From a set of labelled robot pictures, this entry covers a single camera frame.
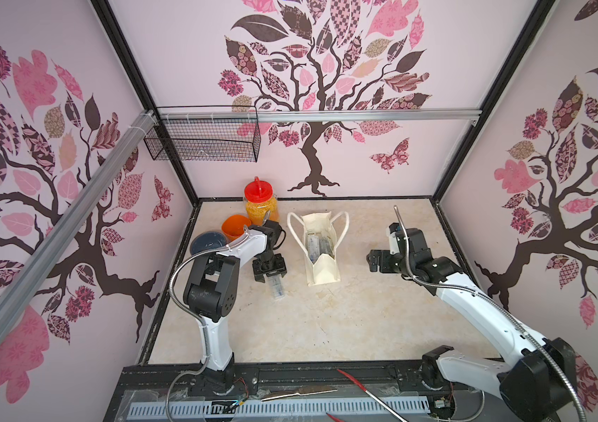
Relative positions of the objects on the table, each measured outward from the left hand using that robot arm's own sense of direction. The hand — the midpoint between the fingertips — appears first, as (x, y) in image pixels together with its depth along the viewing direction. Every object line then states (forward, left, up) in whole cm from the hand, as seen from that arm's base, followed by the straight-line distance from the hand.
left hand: (275, 280), depth 92 cm
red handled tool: (-34, -28, +1) cm, 44 cm away
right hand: (+2, -35, +14) cm, 38 cm away
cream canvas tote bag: (+2, -17, +9) cm, 19 cm away
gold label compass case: (+11, -19, +6) cm, 22 cm away
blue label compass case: (-2, -1, -1) cm, 2 cm away
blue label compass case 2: (+10, -14, +7) cm, 19 cm away
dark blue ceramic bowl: (+17, +29, +1) cm, 33 cm away
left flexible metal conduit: (-25, +12, +33) cm, 43 cm away
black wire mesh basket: (+43, +26, +33) cm, 60 cm away
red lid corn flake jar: (+28, +6, +12) cm, 31 cm away
